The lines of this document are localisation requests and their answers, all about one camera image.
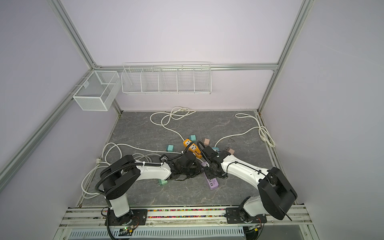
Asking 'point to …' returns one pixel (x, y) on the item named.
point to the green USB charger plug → (162, 182)
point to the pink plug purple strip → (206, 141)
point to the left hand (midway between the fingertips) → (205, 173)
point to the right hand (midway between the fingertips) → (211, 174)
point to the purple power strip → (213, 183)
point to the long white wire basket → (166, 78)
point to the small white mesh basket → (98, 91)
